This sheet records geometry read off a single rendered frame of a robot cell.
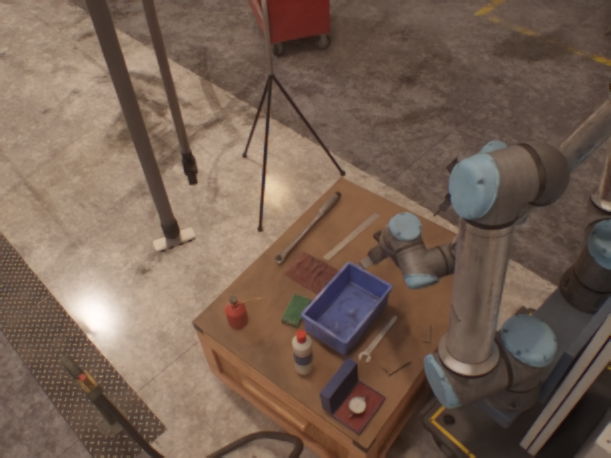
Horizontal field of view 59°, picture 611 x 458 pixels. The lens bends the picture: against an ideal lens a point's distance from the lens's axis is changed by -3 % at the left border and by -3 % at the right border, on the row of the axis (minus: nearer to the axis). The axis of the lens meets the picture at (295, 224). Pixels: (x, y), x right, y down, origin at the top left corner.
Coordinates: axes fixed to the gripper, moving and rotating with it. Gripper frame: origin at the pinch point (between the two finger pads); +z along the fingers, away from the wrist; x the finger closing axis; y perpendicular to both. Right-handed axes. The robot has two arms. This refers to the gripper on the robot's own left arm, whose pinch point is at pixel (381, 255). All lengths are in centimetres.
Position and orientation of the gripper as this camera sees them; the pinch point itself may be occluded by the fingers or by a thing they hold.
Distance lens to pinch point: 191.8
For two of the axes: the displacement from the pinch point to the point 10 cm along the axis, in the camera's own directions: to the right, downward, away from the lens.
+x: -8.3, 5.0, -2.3
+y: -5.5, -8.0, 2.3
